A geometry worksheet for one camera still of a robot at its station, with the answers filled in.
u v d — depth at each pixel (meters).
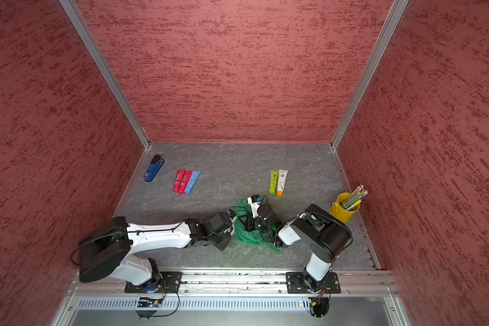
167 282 0.74
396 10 0.71
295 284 0.74
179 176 1.03
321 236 0.48
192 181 1.02
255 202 0.83
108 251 0.42
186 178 1.03
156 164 1.09
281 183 1.02
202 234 0.62
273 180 1.02
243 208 0.90
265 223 0.73
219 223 0.67
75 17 0.73
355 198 0.83
